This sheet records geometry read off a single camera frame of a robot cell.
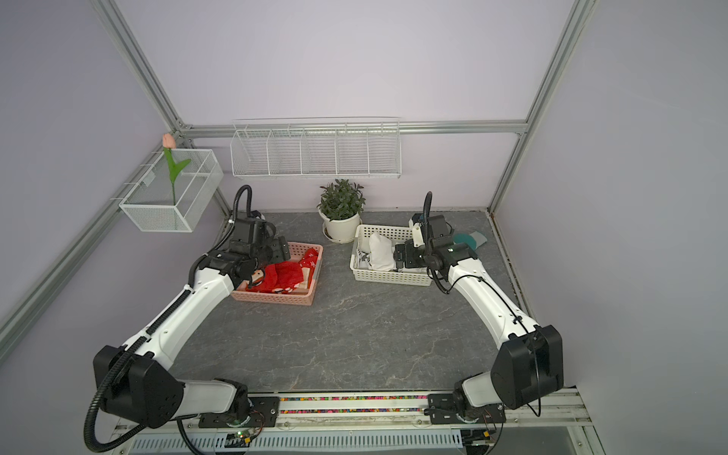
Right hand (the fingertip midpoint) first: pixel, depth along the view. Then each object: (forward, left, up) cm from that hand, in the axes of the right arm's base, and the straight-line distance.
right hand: (408, 251), depth 84 cm
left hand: (0, +39, +2) cm, 39 cm away
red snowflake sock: (+7, +33, -13) cm, 36 cm away
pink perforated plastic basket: (-8, +33, -13) cm, 36 cm away
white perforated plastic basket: (+19, +1, -15) cm, 24 cm away
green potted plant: (+21, +22, -2) cm, 31 cm away
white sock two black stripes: (+10, +8, -14) cm, 18 cm away
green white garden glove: (+16, -27, -15) cm, 35 cm away
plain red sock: (+1, +42, -14) cm, 44 cm away
